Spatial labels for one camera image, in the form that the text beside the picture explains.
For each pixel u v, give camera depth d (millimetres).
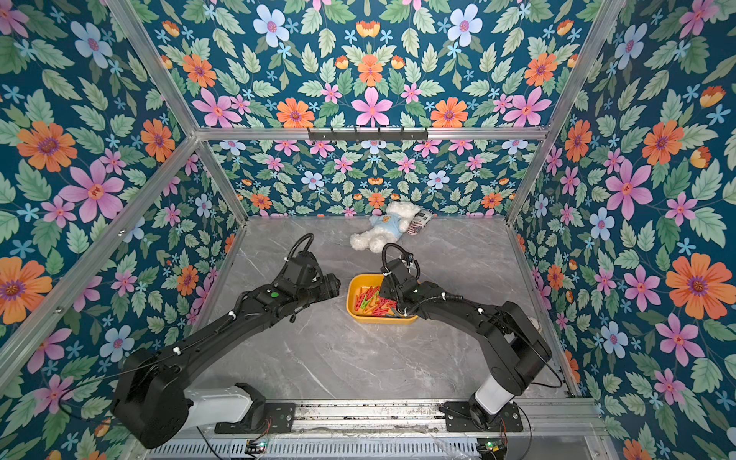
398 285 677
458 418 731
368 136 932
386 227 1047
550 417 750
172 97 822
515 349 448
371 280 958
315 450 763
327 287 752
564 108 862
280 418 738
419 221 1147
